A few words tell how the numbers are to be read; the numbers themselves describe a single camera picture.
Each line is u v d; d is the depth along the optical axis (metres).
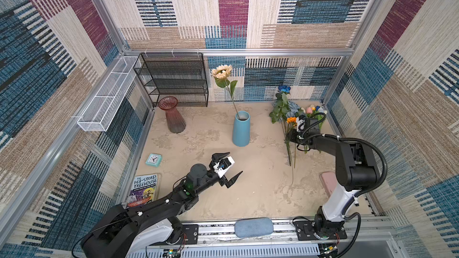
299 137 0.79
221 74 0.73
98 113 0.71
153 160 0.93
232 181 0.70
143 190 0.83
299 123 0.92
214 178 0.69
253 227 0.73
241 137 0.89
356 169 0.50
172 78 1.09
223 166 0.64
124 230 0.42
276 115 1.06
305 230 0.73
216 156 0.74
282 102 1.04
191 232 0.76
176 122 1.02
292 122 1.01
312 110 1.12
